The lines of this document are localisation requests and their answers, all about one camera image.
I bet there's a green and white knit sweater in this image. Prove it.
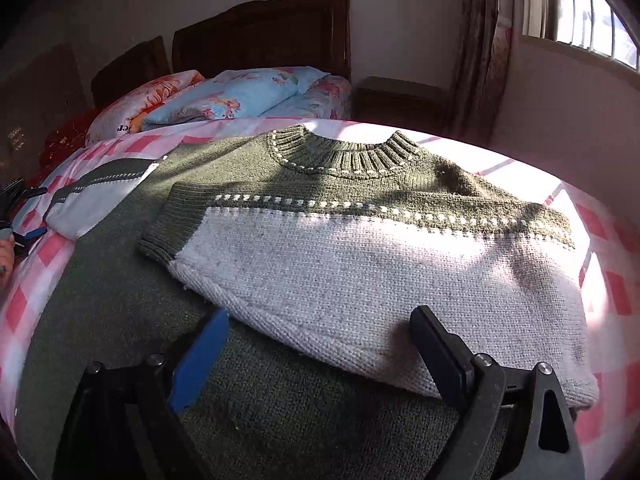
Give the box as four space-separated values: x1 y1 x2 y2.
14 126 598 479

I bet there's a person's hand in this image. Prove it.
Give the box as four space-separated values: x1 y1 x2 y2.
0 234 15 288

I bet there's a red bed sheet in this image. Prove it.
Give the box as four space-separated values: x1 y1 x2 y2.
32 108 102 183

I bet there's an orange floral pillow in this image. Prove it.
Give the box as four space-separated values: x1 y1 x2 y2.
85 70 204 146

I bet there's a pink checkered quilt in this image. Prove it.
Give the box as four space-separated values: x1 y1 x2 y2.
1 118 639 479

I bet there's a dark wooden headboard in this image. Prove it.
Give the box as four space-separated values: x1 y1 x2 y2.
171 0 352 80
91 36 171 107

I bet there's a light blue floral pillow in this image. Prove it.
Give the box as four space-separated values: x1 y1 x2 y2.
142 66 328 131

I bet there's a wooden nightstand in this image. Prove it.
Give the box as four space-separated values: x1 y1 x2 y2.
352 76 449 131

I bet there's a red floral curtain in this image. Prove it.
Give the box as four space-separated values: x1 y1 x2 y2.
448 0 514 146

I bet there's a barred window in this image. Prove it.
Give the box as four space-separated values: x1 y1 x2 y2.
523 0 639 73

